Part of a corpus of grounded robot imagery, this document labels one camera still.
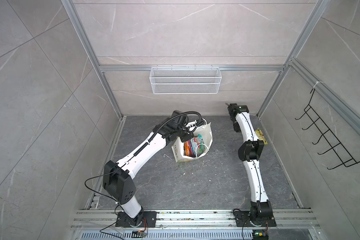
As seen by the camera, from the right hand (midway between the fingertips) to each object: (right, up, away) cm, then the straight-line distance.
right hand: (245, 127), depth 101 cm
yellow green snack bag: (+10, -6, 0) cm, 12 cm away
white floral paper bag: (-46, -10, -26) cm, 54 cm away
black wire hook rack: (+24, -10, -39) cm, 46 cm away
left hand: (-39, +1, -22) cm, 44 cm away
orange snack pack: (-41, -13, -16) cm, 46 cm away
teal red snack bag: (-35, -12, -13) cm, 39 cm away
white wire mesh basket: (-42, +33, 0) cm, 53 cm away
